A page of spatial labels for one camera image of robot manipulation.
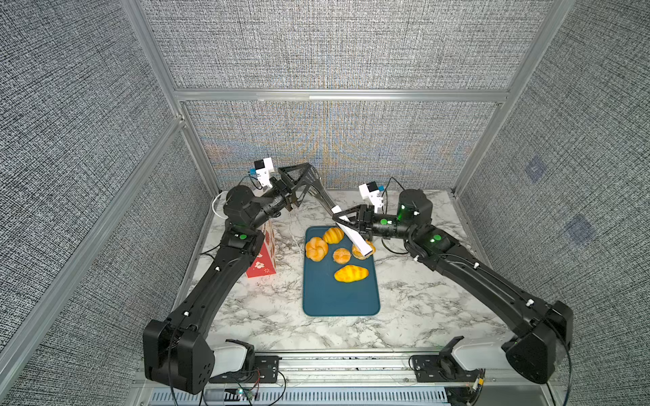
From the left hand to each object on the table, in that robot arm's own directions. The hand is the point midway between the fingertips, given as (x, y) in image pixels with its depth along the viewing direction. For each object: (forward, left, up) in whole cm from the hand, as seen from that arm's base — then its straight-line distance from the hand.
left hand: (316, 172), depth 62 cm
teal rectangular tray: (-9, -6, -44) cm, 45 cm away
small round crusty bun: (0, -8, -41) cm, 42 cm away
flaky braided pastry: (+1, -15, -42) cm, 44 cm away
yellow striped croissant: (-7, -11, -41) cm, 43 cm away
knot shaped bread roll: (+4, +1, -42) cm, 42 cm away
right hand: (-9, -4, -6) cm, 12 cm away
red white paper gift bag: (-3, +20, -39) cm, 44 cm away
